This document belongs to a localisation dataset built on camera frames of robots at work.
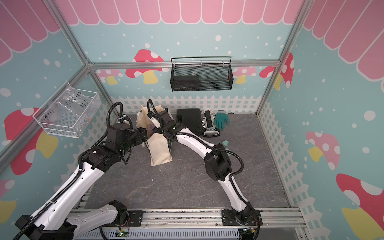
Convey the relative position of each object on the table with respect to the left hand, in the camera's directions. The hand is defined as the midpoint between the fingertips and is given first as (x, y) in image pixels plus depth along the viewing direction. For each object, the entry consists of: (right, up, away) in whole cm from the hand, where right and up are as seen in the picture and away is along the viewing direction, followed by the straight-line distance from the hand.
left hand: (140, 134), depth 73 cm
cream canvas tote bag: (+6, -5, +10) cm, 13 cm away
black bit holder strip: (+38, +1, +36) cm, 52 cm away
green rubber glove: (+45, +10, +42) cm, 63 cm away
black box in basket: (+21, +31, +17) cm, 41 cm away
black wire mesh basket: (+31, +38, +23) cm, 55 cm away
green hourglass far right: (+48, -7, +30) cm, 57 cm away
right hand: (+4, +5, +17) cm, 18 cm away
